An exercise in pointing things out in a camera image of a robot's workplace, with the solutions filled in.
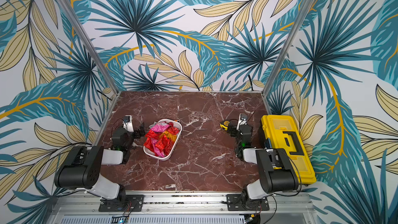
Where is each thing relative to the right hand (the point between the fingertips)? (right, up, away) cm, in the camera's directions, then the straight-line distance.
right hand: (240, 122), depth 93 cm
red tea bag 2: (-52, -11, -7) cm, 54 cm away
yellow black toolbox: (+18, -4, -13) cm, 23 cm away
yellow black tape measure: (-8, -2, +6) cm, 10 cm away
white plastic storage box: (-51, -16, -8) cm, 54 cm away
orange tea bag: (-40, -9, -1) cm, 41 cm away
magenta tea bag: (-47, -3, -3) cm, 47 cm away
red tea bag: (-43, -11, -8) cm, 45 cm away
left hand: (-62, -1, 0) cm, 62 cm away
